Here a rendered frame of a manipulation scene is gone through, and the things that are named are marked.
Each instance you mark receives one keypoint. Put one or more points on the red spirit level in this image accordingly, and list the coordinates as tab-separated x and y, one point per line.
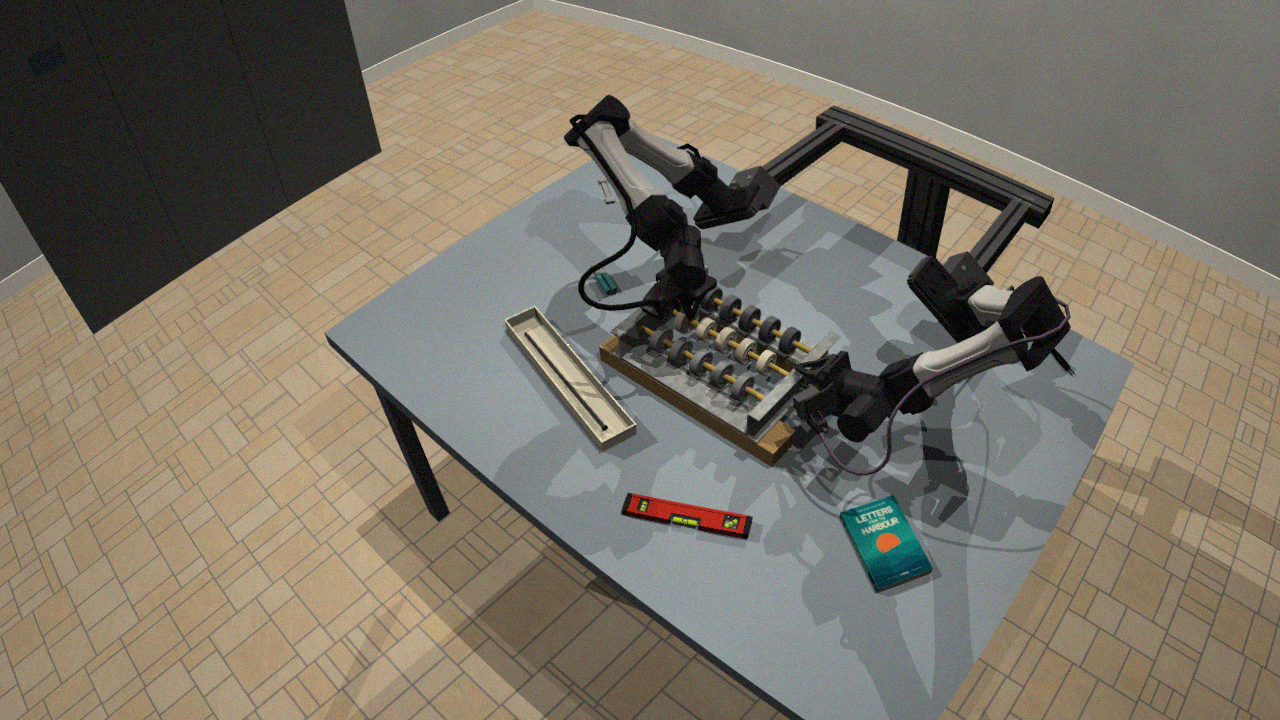
704	519

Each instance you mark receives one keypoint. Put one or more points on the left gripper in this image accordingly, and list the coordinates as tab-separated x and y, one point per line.
843	383

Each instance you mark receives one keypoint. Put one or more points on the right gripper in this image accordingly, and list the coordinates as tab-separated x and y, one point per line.
667	288

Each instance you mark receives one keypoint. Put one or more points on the wooden block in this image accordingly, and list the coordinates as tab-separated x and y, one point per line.
769	449
780	362

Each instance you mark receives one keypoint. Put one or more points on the cream wheel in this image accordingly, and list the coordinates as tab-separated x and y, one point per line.
703	328
723	338
762	365
741	355
682	323

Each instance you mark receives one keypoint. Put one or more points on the teal paperback book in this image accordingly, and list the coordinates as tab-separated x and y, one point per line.
885	543

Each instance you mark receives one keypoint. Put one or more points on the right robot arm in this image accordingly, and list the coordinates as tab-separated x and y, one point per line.
654	215

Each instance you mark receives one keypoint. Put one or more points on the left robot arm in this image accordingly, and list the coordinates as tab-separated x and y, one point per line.
983	305

